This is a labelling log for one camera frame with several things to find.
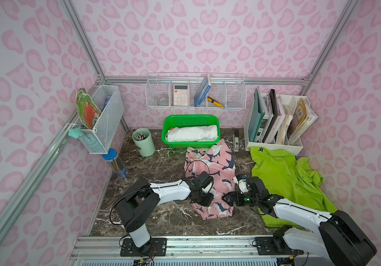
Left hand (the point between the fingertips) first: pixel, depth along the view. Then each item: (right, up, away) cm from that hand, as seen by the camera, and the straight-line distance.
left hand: (210, 199), depth 87 cm
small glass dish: (-27, +53, +9) cm, 60 cm away
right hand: (+9, +1, -1) cm, 9 cm away
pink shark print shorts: (+6, +19, +14) cm, 24 cm away
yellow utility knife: (+4, +54, +11) cm, 55 cm away
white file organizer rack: (+35, +40, 0) cm, 53 cm away
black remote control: (+18, +30, +20) cm, 41 cm away
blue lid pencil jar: (-49, +18, 0) cm, 52 cm away
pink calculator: (-16, +57, +9) cm, 60 cm away
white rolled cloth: (-7, +35, +16) cm, 39 cm away
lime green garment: (+43, +11, +8) cm, 45 cm away
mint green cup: (-37, +31, +7) cm, 49 cm away
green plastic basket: (-25, +44, +29) cm, 58 cm away
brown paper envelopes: (+52, +44, +4) cm, 68 cm away
